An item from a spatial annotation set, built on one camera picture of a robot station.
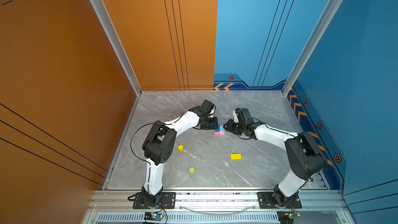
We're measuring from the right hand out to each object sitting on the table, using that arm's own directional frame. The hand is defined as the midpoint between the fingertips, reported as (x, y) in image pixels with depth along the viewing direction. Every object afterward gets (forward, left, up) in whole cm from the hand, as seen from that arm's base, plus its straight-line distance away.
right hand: (222, 126), depth 93 cm
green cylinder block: (-23, +18, -5) cm, 30 cm away
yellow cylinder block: (-11, +25, -5) cm, 28 cm away
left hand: (+1, +3, 0) cm, 3 cm away
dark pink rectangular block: (-2, +3, -4) cm, 6 cm away
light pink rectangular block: (-2, +1, -4) cm, 5 cm away
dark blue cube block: (-1, +3, -2) cm, 4 cm away
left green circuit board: (-43, +35, -8) cm, 56 cm away
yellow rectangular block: (-15, -7, -7) cm, 18 cm away
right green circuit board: (-43, -26, -9) cm, 51 cm away
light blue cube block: (0, 0, -2) cm, 2 cm away
